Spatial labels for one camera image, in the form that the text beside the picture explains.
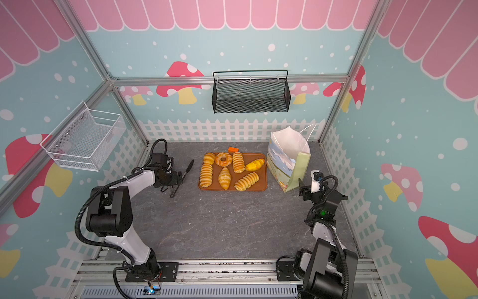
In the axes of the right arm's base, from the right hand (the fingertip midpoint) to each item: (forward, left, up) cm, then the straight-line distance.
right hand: (308, 177), depth 84 cm
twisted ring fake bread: (+25, +42, -13) cm, 50 cm away
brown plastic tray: (+13, +36, -14) cm, 41 cm away
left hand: (+5, +67, -12) cm, 68 cm away
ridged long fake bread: (+9, +50, -13) cm, 53 cm away
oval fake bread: (+17, +24, -13) cm, 32 cm away
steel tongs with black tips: (-1, +67, -15) cm, 69 cm away
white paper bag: (+4, +10, +10) cm, 15 cm away
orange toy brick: (+31, +37, -14) cm, 50 cm away
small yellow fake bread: (+7, +40, -11) cm, 42 cm away
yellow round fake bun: (+22, +50, -12) cm, 56 cm away
